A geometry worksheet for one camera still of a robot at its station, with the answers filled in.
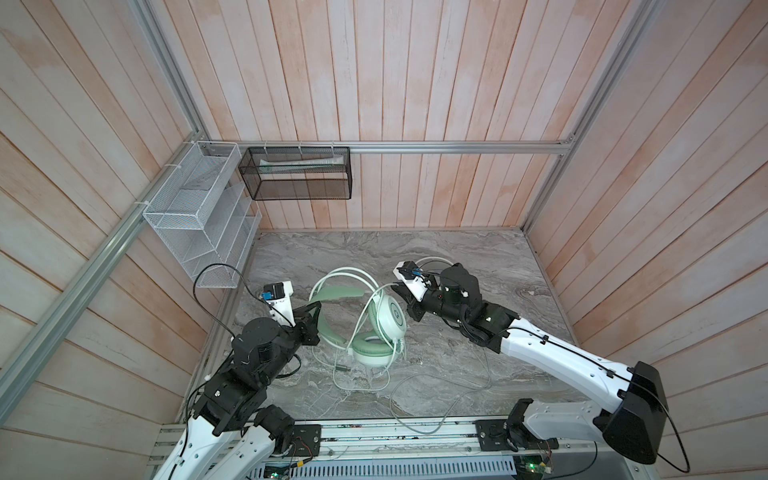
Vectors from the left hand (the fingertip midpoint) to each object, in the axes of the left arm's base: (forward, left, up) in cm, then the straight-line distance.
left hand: (323, 311), depth 66 cm
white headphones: (+38, -33, -27) cm, 58 cm away
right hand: (+9, -17, -2) cm, 19 cm away
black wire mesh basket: (+56, +16, -2) cm, 58 cm away
